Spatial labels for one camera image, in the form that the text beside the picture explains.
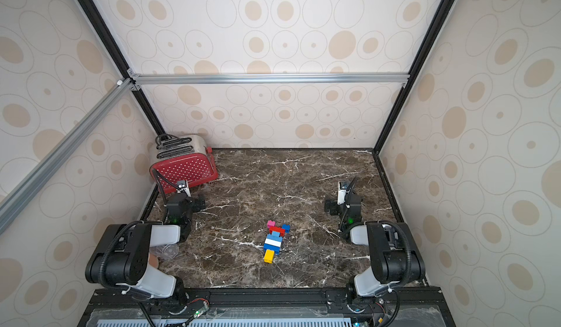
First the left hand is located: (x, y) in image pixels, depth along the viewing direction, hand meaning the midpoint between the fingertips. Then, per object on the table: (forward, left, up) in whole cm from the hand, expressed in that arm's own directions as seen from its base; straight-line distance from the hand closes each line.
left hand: (194, 190), depth 93 cm
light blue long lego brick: (-17, -35, -6) cm, 40 cm away
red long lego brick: (-15, -36, -5) cm, 39 cm away
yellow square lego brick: (-25, -33, -6) cm, 42 cm away
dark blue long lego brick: (-23, -36, -6) cm, 43 cm away
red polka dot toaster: (+10, +5, +9) cm, 15 cm away
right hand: (-1, -66, -2) cm, 66 cm away
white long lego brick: (-20, -34, -6) cm, 40 cm away
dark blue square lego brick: (-14, -40, -6) cm, 43 cm away
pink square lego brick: (-12, -33, -6) cm, 36 cm away
